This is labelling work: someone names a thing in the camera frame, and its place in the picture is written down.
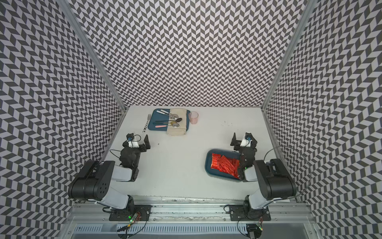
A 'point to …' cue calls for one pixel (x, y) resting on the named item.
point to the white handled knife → (162, 112)
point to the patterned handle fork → (148, 118)
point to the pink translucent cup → (193, 116)
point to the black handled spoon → (178, 120)
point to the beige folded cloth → (182, 113)
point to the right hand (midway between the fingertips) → (242, 136)
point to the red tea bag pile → (224, 164)
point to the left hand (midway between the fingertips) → (140, 136)
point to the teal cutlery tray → (154, 116)
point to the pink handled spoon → (175, 125)
